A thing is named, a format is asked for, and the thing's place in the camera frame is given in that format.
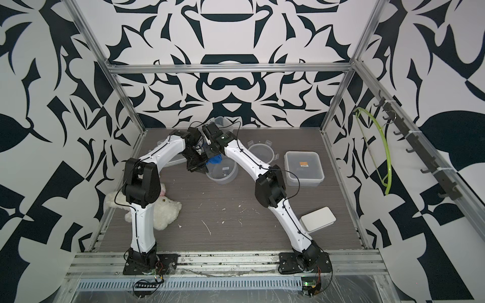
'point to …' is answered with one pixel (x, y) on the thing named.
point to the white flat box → (317, 219)
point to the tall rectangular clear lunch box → (227, 124)
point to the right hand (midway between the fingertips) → (210, 145)
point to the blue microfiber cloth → (215, 160)
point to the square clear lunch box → (304, 168)
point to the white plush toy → (165, 210)
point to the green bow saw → (387, 146)
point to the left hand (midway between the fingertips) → (207, 168)
